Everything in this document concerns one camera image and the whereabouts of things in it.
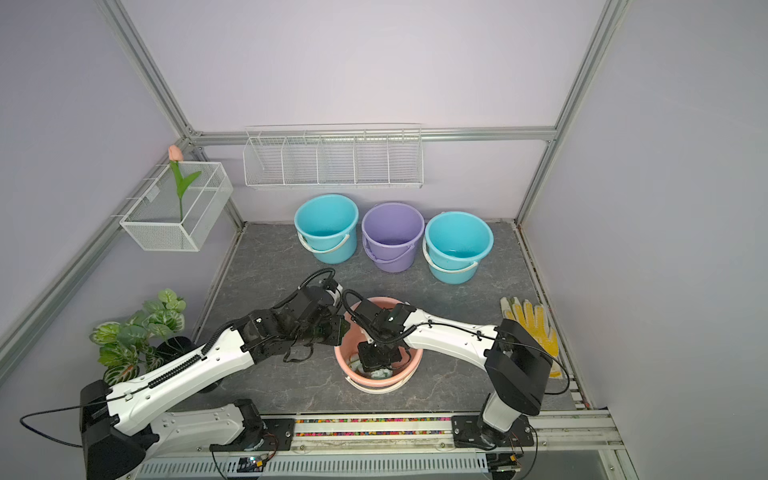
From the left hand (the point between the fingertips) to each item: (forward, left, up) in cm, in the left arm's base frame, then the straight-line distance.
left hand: (348, 329), depth 74 cm
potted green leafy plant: (-3, +43, +6) cm, 44 cm away
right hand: (-6, -4, -11) cm, 13 cm away
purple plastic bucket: (+32, -13, 0) cm, 35 cm away
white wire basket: (+29, +50, +14) cm, 60 cm away
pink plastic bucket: (-3, +1, -9) cm, 10 cm away
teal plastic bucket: (+32, -34, -8) cm, 48 cm away
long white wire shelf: (+64, +6, +8) cm, 65 cm away
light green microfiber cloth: (-10, -8, -4) cm, 13 cm away
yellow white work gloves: (+7, -56, -16) cm, 59 cm away
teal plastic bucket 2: (+38, +8, -2) cm, 39 cm away
